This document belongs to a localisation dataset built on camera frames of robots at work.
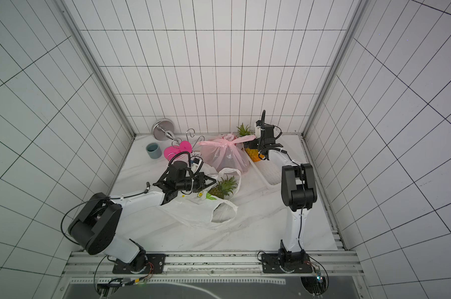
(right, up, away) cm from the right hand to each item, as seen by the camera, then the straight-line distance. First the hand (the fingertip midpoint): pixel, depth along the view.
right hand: (255, 135), depth 101 cm
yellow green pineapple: (-17, -27, -14) cm, 35 cm away
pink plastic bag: (-17, -9, -11) cm, 22 cm away
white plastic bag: (-28, -33, -25) cm, 50 cm away
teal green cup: (-58, -9, +2) cm, 58 cm away
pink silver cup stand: (-56, +5, +12) cm, 57 cm away
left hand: (-22, -24, -18) cm, 37 cm away
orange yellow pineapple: (-1, -10, -3) cm, 11 cm away
